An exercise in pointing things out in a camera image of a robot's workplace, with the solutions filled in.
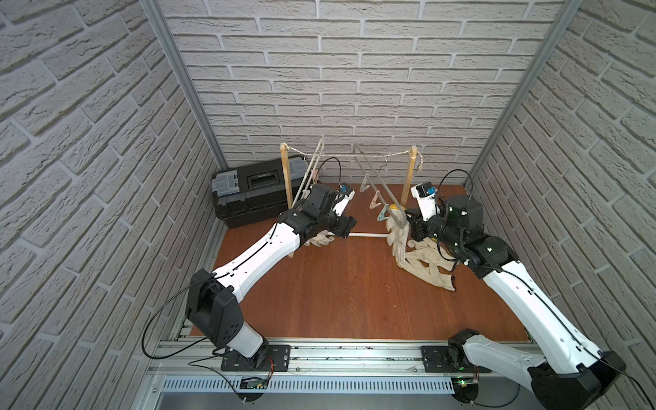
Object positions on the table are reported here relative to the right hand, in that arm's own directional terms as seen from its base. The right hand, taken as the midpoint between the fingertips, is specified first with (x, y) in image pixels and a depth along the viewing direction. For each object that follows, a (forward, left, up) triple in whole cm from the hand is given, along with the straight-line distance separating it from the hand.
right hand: (408, 209), depth 72 cm
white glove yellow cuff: (+4, +26, -18) cm, 32 cm away
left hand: (+5, +16, -6) cm, 18 cm away
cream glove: (-1, -12, -28) cm, 31 cm away
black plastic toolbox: (+22, +50, -13) cm, 56 cm away
